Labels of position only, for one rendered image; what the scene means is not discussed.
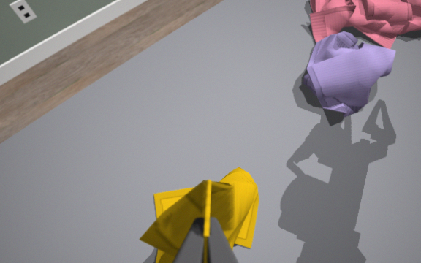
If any yellow cloth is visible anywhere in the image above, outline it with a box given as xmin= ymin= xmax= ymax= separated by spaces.
xmin=139 ymin=167 xmax=259 ymax=263

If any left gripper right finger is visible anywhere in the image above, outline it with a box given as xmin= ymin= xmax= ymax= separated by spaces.
xmin=207 ymin=217 xmax=238 ymax=263

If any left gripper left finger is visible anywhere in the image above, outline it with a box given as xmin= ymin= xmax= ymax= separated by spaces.
xmin=172 ymin=218 xmax=205 ymax=263

